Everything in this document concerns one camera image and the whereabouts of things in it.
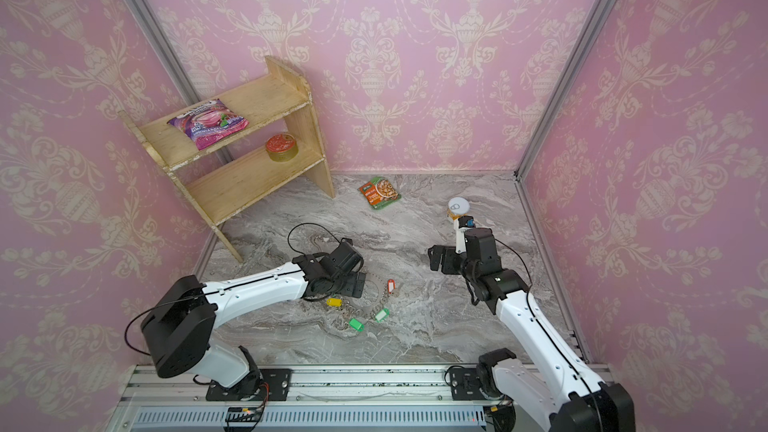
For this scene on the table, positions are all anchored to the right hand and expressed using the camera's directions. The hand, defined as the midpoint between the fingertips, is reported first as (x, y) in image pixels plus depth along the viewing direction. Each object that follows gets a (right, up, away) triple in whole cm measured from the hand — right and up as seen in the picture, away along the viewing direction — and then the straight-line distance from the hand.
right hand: (446, 250), depth 82 cm
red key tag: (-15, -12, +10) cm, 22 cm away
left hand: (-27, -11, +4) cm, 29 cm away
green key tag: (-18, -19, +3) cm, 26 cm away
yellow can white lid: (+8, +11, +21) cm, 25 cm away
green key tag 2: (-25, -21, +1) cm, 33 cm away
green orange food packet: (-20, +17, +31) cm, 40 cm away
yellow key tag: (-32, -16, +5) cm, 36 cm away
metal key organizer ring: (-27, -19, +4) cm, 33 cm away
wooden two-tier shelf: (-65, +16, +5) cm, 67 cm away
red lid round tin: (-50, +31, +12) cm, 60 cm away
